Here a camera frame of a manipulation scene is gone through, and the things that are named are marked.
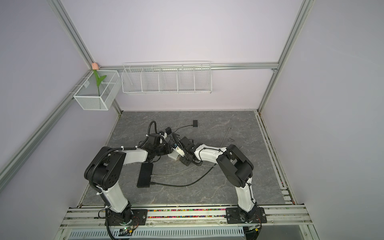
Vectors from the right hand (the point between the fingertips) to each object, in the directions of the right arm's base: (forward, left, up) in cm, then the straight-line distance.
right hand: (185, 157), depth 95 cm
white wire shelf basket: (+48, +14, +28) cm, 57 cm away
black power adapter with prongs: (+19, +13, +3) cm, 24 cm away
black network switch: (-15, +23, +1) cm, 27 cm away
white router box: (+1, +7, +3) cm, 8 cm away
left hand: (+5, +7, +2) cm, 9 cm away
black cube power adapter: (+29, -6, 0) cm, 29 cm away
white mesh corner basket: (+27, +52, +32) cm, 67 cm away
